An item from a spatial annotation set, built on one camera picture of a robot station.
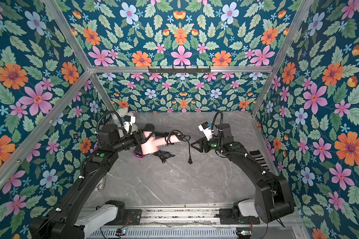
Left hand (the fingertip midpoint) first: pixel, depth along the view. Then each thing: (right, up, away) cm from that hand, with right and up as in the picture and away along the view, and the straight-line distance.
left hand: (152, 132), depth 70 cm
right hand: (+23, -5, +9) cm, 25 cm away
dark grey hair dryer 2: (-12, +3, +37) cm, 39 cm away
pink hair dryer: (0, -6, -2) cm, 7 cm away
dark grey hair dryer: (-14, -13, +21) cm, 29 cm away
